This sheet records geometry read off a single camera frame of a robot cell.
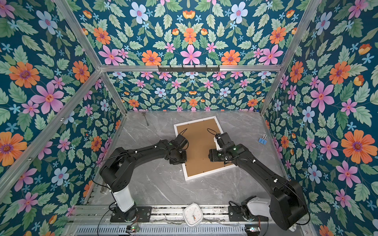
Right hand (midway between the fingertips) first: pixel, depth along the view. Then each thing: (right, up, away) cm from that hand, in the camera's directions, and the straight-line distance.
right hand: (213, 154), depth 83 cm
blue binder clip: (+36, +6, +18) cm, 41 cm away
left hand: (-15, -4, +6) cm, 17 cm away
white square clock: (-11, -27, -12) cm, 32 cm away
